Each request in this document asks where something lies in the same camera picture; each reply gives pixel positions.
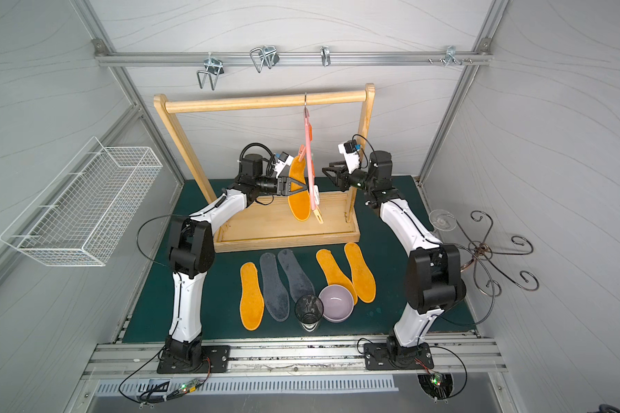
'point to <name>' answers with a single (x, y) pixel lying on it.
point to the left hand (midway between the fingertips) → (306, 189)
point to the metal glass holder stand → (480, 252)
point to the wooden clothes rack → (255, 224)
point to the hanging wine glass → (442, 220)
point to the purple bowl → (337, 302)
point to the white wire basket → (83, 214)
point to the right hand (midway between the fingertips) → (327, 164)
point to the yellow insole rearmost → (299, 202)
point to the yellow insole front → (363, 279)
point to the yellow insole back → (251, 308)
